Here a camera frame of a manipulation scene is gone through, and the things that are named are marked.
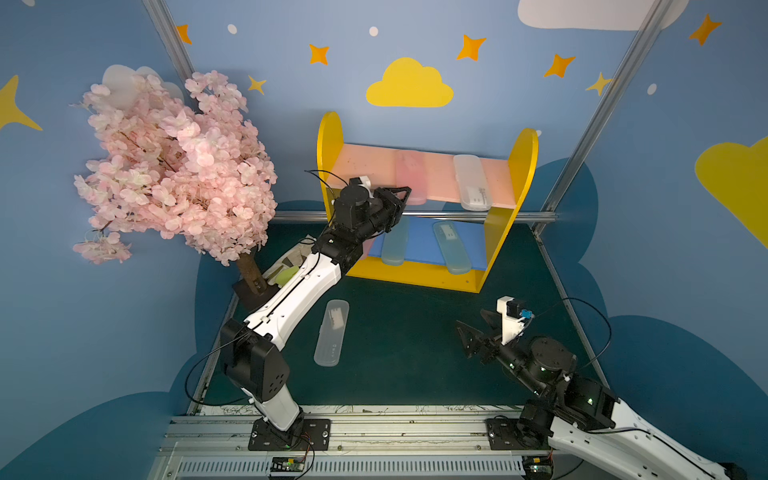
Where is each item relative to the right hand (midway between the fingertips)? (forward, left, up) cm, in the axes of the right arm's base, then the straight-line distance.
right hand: (475, 314), depth 68 cm
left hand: (+23, +16, +18) cm, 34 cm away
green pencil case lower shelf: (+30, +20, -11) cm, 38 cm away
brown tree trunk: (+18, +65, -10) cm, 68 cm away
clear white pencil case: (+2, +38, -25) cm, 46 cm away
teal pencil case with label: (+30, +1, -11) cm, 32 cm away
